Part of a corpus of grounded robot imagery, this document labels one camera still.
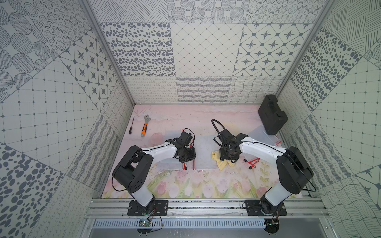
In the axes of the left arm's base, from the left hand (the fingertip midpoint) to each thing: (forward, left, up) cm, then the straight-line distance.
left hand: (200, 159), depth 87 cm
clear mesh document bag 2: (+22, -43, -5) cm, 49 cm away
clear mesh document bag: (+11, -3, -4) cm, 12 cm away
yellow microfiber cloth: (+3, -10, 0) cm, 10 cm away
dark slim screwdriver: (+20, +50, -2) cm, 54 cm away
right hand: (+1, -16, 0) cm, 16 cm away
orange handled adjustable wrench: (+23, +40, -1) cm, 46 cm away
